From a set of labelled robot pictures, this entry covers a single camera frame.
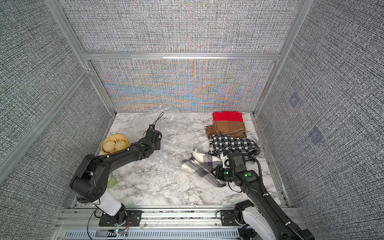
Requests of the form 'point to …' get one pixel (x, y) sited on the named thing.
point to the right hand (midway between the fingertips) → (213, 168)
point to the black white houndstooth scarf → (219, 144)
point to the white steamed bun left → (109, 145)
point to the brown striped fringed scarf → (235, 129)
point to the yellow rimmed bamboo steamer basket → (115, 138)
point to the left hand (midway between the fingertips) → (156, 139)
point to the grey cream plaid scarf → (203, 165)
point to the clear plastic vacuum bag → (180, 137)
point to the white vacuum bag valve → (173, 140)
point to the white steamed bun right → (120, 145)
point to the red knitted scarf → (227, 116)
